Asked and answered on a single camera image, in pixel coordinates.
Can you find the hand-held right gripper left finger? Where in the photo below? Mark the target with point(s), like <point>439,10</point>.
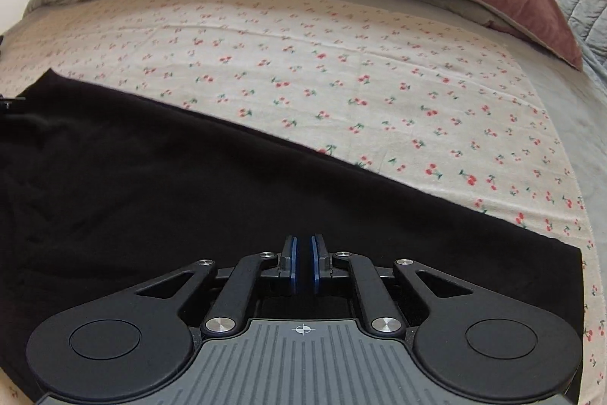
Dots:
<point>294,262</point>

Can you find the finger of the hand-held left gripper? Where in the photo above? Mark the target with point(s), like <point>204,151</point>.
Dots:
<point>8,104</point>

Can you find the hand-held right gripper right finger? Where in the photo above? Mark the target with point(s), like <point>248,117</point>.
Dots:
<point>314,262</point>

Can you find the black pants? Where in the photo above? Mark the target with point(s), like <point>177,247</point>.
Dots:
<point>142,196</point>

